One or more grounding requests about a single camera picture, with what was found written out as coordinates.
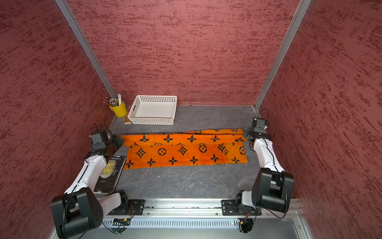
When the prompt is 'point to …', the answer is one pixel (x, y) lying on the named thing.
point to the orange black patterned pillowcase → (199, 147)
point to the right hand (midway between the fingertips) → (249, 136)
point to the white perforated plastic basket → (153, 110)
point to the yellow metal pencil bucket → (119, 110)
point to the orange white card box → (127, 121)
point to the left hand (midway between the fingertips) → (122, 141)
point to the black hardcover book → (110, 175)
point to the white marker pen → (119, 98)
